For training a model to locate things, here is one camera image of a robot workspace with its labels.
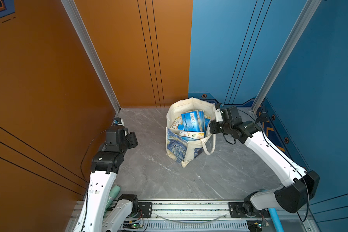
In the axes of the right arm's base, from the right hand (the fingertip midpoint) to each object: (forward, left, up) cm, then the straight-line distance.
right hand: (209, 124), depth 78 cm
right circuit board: (-43, -21, -26) cm, 54 cm away
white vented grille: (-43, +9, -26) cm, 51 cm away
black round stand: (+4, -30, +1) cm, 30 cm away
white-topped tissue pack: (+10, -1, -8) cm, 13 cm away
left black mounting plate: (-37, +35, -25) cm, 56 cm away
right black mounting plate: (-37, -12, -24) cm, 46 cm away
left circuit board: (-43, +40, -26) cm, 64 cm away
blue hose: (-41, -30, -24) cm, 56 cm away
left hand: (-8, +42, +3) cm, 43 cm away
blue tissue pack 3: (-7, +10, -1) cm, 12 cm away
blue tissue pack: (+2, +9, +1) cm, 9 cm away
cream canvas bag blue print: (-11, +16, -10) cm, 22 cm away
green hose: (-29, +51, -21) cm, 63 cm away
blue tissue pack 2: (+4, +18, -5) cm, 19 cm away
